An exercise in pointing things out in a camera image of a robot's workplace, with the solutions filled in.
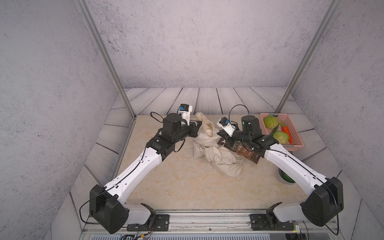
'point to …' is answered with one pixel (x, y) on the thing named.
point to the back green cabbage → (270, 122)
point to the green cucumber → (274, 130)
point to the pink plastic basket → (280, 126)
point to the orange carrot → (285, 129)
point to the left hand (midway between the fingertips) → (204, 123)
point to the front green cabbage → (281, 136)
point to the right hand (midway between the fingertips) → (219, 131)
